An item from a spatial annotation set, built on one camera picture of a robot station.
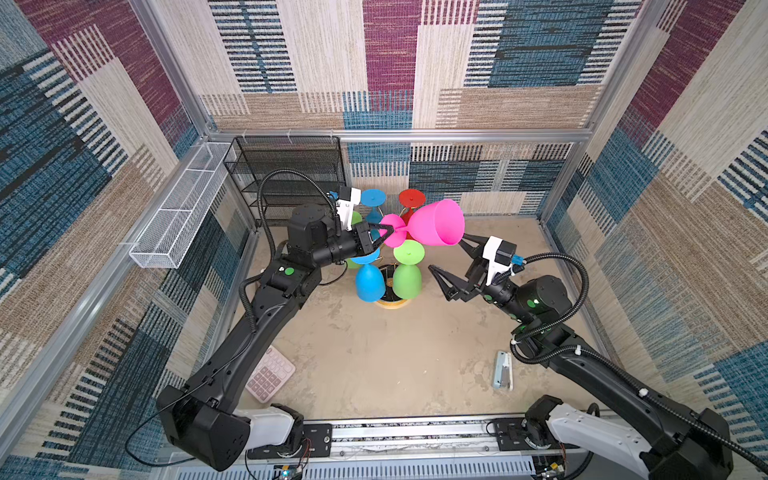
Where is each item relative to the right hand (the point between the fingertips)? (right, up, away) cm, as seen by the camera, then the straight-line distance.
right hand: (441, 252), depth 60 cm
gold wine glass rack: (-10, -16, +36) cm, 41 cm away
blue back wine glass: (-14, +15, +25) cm, 32 cm away
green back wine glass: (-19, +9, +21) cm, 30 cm away
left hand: (-9, +5, +4) cm, 11 cm away
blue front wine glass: (-15, -8, +16) cm, 23 cm away
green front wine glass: (-6, -6, +17) cm, 19 cm away
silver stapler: (+20, -32, +21) cm, 43 cm away
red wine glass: (-4, +15, +25) cm, 29 cm away
